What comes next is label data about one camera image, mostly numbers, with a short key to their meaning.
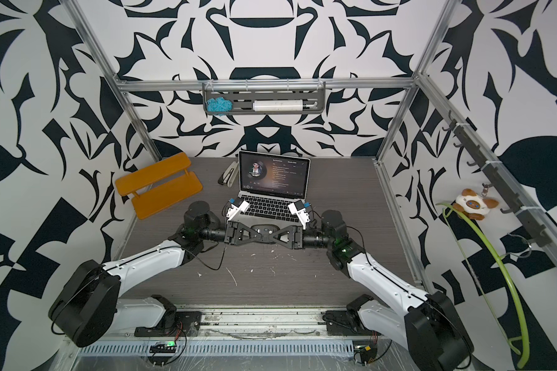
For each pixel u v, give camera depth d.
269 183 1.02
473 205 0.60
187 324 0.74
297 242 0.64
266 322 0.76
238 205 0.71
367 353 0.70
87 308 0.42
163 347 0.73
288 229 0.66
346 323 0.68
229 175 1.11
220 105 0.91
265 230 0.70
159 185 1.00
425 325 0.40
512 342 0.53
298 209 0.70
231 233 0.66
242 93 0.94
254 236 0.70
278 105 0.90
